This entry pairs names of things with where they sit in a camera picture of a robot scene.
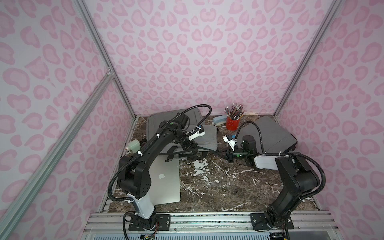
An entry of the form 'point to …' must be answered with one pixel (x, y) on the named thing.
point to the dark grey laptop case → (275, 138)
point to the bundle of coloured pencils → (235, 112)
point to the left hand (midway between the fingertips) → (194, 144)
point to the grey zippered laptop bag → (155, 120)
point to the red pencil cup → (232, 124)
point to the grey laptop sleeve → (207, 143)
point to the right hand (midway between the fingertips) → (218, 155)
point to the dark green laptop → (164, 177)
